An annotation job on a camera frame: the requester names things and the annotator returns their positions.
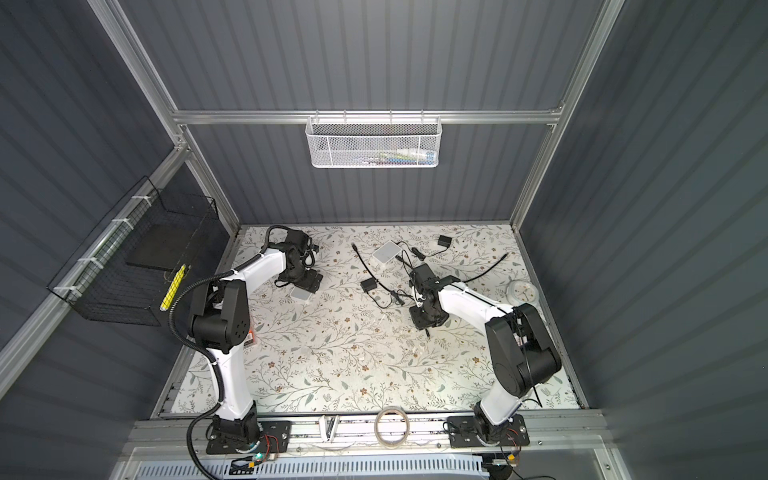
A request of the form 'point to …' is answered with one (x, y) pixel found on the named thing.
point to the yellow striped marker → (172, 289)
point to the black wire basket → (128, 269)
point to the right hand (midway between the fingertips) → (426, 322)
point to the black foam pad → (161, 246)
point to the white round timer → (521, 292)
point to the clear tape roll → (387, 444)
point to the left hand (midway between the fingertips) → (303, 281)
